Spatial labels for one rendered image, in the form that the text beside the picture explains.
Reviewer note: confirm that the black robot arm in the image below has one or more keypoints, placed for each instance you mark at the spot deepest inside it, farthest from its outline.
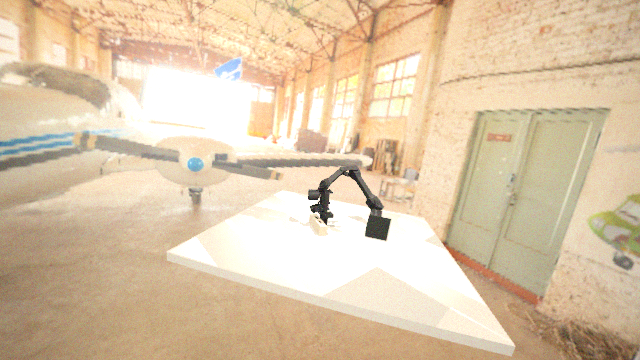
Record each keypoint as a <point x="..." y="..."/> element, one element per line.
<point x="373" y="202"/>

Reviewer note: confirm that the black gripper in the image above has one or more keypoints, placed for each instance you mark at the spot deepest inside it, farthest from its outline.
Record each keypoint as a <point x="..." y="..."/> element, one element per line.
<point x="325" y="214"/>

